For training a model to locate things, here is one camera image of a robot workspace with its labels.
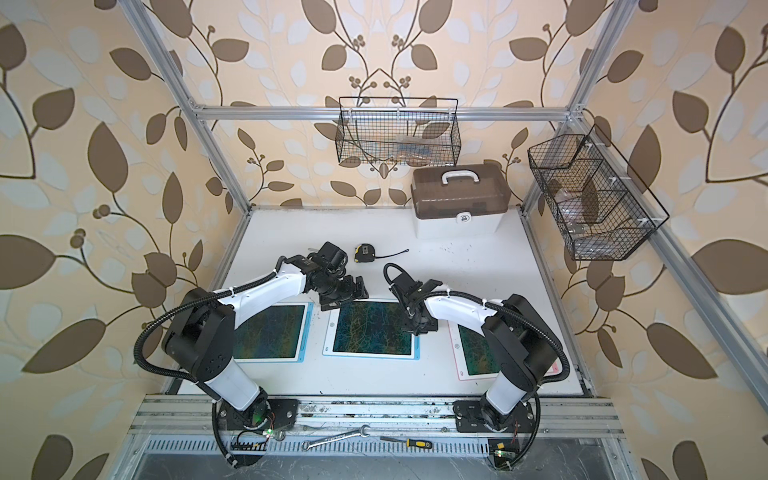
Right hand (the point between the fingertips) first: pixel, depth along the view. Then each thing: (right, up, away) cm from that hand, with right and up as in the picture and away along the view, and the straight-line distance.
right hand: (413, 328), depth 89 cm
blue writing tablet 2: (-40, -2, 0) cm, 40 cm away
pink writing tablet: (+15, -7, -6) cm, 18 cm away
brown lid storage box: (+18, +42, +23) cm, 51 cm away
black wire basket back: (-3, +62, +8) cm, 62 cm away
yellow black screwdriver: (-1, -22, -18) cm, 28 cm away
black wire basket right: (+46, +35, -15) cm, 60 cm away
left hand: (-17, +10, -1) cm, 20 cm away
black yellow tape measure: (-16, +22, +16) cm, 32 cm away
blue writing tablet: (-12, 0, 0) cm, 12 cm away
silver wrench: (-26, -22, -18) cm, 39 cm away
